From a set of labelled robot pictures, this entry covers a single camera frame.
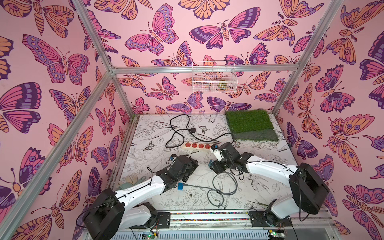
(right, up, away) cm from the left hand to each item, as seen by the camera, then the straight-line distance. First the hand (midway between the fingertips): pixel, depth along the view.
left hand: (198, 164), depth 83 cm
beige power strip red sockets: (+4, +8, +16) cm, 18 cm away
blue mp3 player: (-10, -13, +2) cm, 17 cm away
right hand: (+10, 0, +4) cm, 10 cm away
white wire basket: (+12, +54, +13) cm, 57 cm away
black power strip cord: (-14, +25, +33) cm, 44 cm away
